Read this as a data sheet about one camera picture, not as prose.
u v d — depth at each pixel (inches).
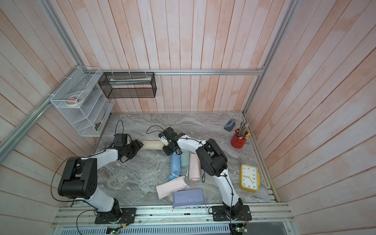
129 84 38.7
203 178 33.8
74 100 29.1
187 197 30.2
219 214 28.8
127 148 32.2
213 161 21.8
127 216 28.8
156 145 37.9
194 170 33.6
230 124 42.2
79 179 18.0
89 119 30.8
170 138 31.2
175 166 33.8
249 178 32.9
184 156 35.6
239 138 36.0
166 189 31.2
